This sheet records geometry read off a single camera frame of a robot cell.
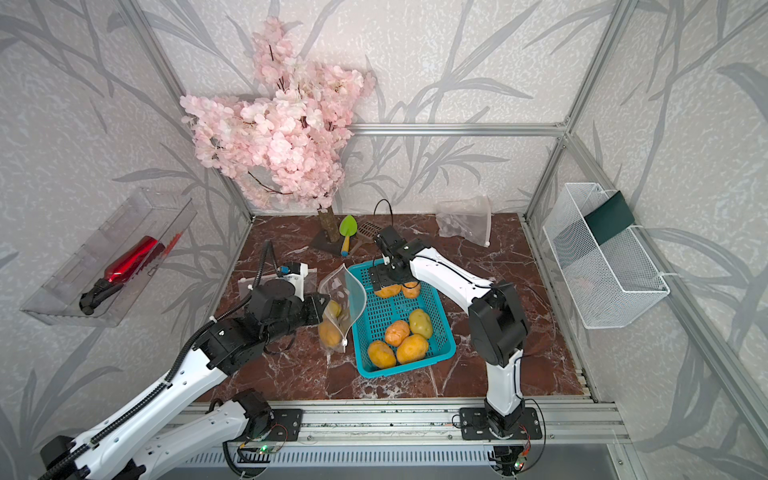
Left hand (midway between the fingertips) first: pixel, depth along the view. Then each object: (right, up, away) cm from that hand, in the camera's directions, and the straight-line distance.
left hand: (333, 299), depth 72 cm
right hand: (+12, +4, +17) cm, 21 cm away
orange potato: (-3, -11, +7) cm, 13 cm away
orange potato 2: (+15, -12, +12) cm, 23 cm away
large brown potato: (+20, -15, +8) cm, 26 cm away
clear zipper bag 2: (+44, +23, +47) cm, 69 cm away
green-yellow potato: (+22, -10, +15) cm, 28 cm away
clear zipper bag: (+1, -4, +12) cm, 13 cm away
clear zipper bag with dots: (-36, -1, +27) cm, 45 cm away
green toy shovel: (-5, +20, +43) cm, 48 cm away
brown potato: (+13, -2, +21) cm, 25 cm away
